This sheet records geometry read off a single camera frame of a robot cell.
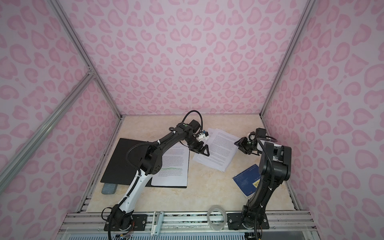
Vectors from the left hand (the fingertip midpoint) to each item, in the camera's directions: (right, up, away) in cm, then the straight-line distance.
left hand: (205, 151), depth 94 cm
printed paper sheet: (+11, +1, +6) cm, 13 cm away
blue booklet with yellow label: (+24, -16, -9) cm, 30 cm away
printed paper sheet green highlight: (-19, -11, -3) cm, 22 cm away
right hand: (+22, +5, +4) cm, 23 cm away
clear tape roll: (+3, -32, -23) cm, 40 cm away
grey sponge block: (-53, -18, -12) cm, 58 cm away
